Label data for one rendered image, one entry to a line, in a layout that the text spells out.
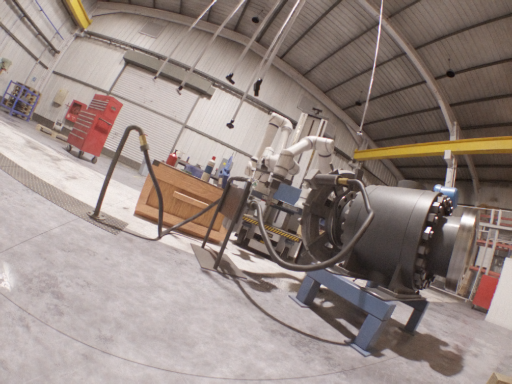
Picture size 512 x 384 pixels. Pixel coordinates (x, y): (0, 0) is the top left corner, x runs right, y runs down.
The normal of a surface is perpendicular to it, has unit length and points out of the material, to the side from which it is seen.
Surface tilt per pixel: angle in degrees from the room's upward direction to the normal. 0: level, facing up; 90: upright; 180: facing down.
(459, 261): 111
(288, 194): 90
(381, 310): 90
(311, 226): 90
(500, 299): 90
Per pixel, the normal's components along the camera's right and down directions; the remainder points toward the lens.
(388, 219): -0.79, -0.45
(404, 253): -0.91, 0.06
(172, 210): 0.42, 0.10
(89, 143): 0.91, 0.36
